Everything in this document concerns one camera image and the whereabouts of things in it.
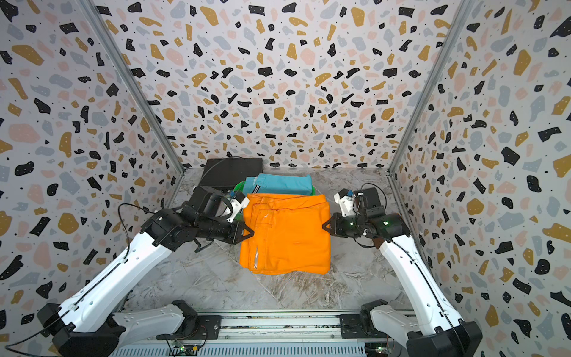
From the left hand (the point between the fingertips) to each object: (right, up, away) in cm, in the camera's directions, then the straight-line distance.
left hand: (253, 232), depth 67 cm
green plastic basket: (-13, +13, +34) cm, 39 cm away
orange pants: (+11, -2, +3) cm, 11 cm away
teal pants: (+5, +15, +32) cm, 36 cm away
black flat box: (-27, +22, +55) cm, 65 cm away
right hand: (+22, +1, +5) cm, 22 cm away
